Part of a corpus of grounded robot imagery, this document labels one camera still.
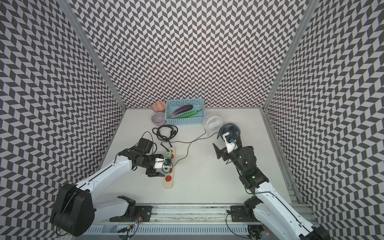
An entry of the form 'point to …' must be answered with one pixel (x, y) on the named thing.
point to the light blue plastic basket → (171, 105)
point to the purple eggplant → (184, 109)
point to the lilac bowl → (158, 118)
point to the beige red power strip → (168, 178)
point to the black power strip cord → (155, 131)
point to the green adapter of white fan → (168, 155)
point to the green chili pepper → (188, 114)
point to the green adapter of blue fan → (167, 162)
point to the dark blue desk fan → (230, 127)
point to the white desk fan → (213, 123)
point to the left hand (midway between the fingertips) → (161, 166)
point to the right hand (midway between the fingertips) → (222, 141)
